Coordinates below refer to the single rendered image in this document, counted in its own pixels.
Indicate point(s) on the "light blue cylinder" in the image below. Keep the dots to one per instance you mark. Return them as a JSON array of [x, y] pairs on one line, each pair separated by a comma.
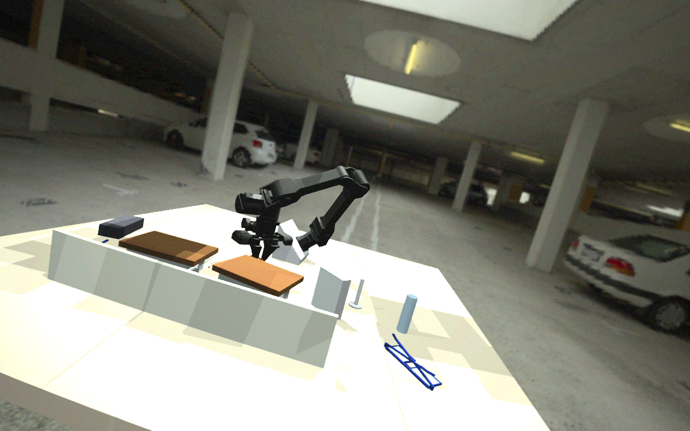
[[406, 313]]

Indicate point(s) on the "white rectangular panel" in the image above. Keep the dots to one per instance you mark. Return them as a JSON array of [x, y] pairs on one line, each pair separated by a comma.
[[244, 315]]

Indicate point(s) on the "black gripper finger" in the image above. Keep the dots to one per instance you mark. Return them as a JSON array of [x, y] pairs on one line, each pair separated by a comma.
[[268, 250], [256, 250]]

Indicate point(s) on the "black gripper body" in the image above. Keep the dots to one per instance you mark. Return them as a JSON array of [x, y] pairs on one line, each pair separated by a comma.
[[265, 231]]

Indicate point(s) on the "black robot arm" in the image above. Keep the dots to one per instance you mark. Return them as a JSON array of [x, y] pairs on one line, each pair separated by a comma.
[[286, 191]]

